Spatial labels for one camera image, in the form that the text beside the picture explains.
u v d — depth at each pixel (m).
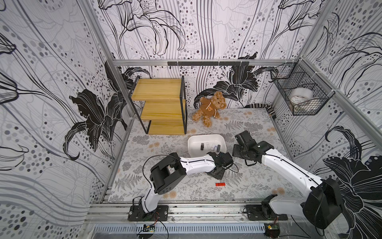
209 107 1.08
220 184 0.82
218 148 0.96
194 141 0.98
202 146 0.98
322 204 0.40
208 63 0.92
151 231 0.71
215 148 0.96
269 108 1.19
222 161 0.65
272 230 0.70
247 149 0.61
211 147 0.97
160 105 1.01
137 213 0.72
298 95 0.75
